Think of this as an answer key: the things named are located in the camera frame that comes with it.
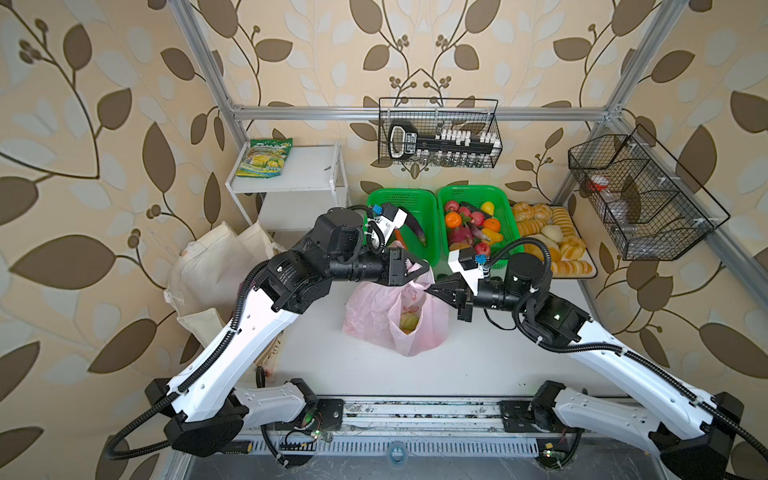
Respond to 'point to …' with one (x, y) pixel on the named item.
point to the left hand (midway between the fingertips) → (428, 267)
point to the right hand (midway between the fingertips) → (427, 288)
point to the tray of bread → (553, 224)
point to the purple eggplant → (413, 223)
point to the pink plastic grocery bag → (372, 312)
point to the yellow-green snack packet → (265, 158)
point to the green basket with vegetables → (422, 203)
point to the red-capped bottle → (600, 184)
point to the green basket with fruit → (478, 218)
